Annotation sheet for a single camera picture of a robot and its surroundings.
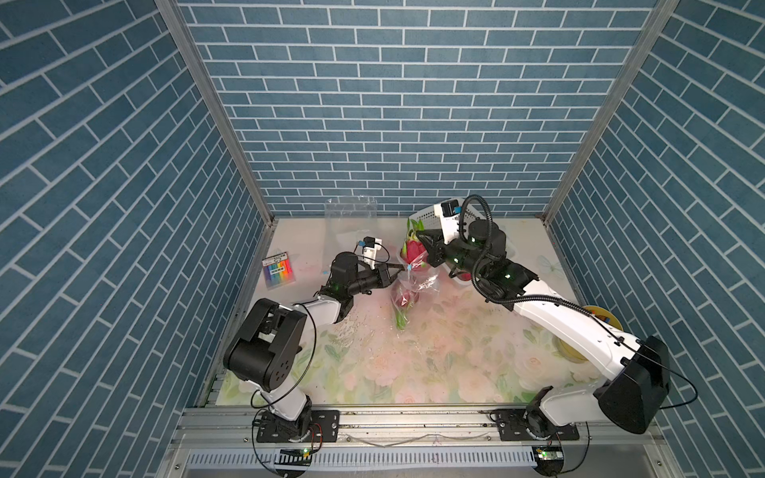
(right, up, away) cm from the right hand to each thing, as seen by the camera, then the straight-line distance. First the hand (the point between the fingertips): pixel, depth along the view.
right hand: (422, 233), depth 72 cm
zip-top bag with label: (-26, +7, +46) cm, 54 cm away
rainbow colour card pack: (-48, -12, +30) cm, 58 cm away
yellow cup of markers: (+49, -21, +7) cm, 54 cm away
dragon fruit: (-2, -4, +2) cm, 5 cm away
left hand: (-2, -11, +12) cm, 16 cm away
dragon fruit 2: (-4, -17, +7) cm, 19 cm away
